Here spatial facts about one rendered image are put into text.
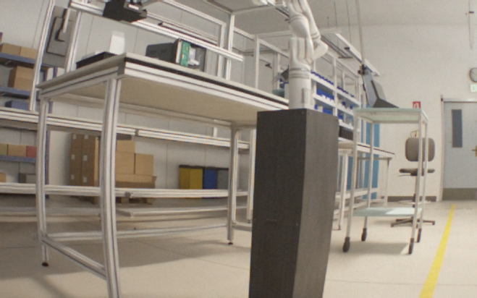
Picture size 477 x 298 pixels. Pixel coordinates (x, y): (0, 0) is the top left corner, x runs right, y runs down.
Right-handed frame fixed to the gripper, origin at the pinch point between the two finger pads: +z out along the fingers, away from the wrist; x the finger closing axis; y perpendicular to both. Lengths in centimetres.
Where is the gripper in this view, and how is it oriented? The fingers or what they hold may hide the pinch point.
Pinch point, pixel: (271, 83)
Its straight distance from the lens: 223.0
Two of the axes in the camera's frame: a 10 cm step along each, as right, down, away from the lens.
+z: -7.3, 6.8, 0.7
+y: 6.7, 7.3, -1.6
